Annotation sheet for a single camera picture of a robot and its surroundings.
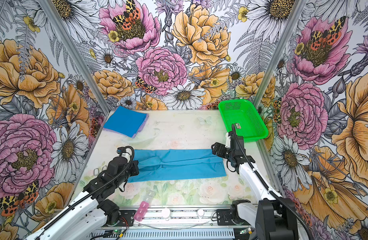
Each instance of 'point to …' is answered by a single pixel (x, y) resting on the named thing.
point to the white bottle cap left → (165, 213)
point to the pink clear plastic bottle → (143, 207)
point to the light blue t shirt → (168, 164)
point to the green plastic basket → (242, 113)
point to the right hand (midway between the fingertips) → (217, 152)
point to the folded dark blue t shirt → (125, 121)
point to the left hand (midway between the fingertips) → (137, 166)
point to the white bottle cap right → (200, 212)
